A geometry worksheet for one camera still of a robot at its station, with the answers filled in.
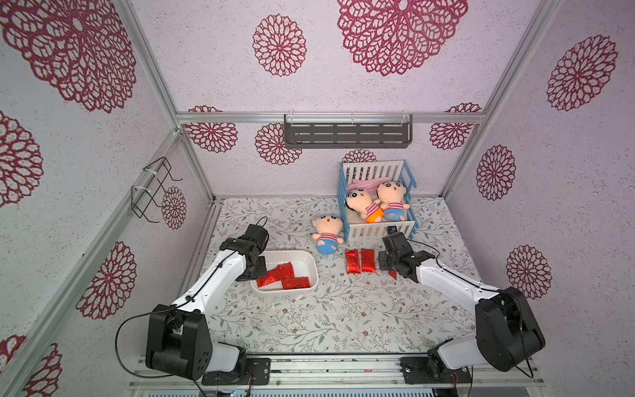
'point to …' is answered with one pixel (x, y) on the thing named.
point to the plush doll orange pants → (359, 199)
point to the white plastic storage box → (304, 263)
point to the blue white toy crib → (354, 227)
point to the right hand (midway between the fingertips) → (392, 258)
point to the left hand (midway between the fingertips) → (252, 275)
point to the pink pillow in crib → (370, 184)
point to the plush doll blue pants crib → (392, 193)
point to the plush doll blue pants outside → (329, 228)
